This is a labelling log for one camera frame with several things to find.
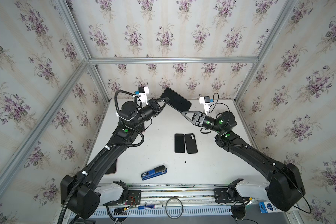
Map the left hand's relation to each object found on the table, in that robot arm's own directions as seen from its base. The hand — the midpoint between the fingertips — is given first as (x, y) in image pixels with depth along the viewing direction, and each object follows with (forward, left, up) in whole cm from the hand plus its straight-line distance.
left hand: (169, 97), depth 61 cm
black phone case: (-1, -16, -42) cm, 45 cm away
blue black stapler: (-20, +5, -41) cm, 46 cm away
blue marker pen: (-37, +9, -41) cm, 56 cm away
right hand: (-5, -6, -6) cm, 10 cm away
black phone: (-1, -8, -42) cm, 42 cm away
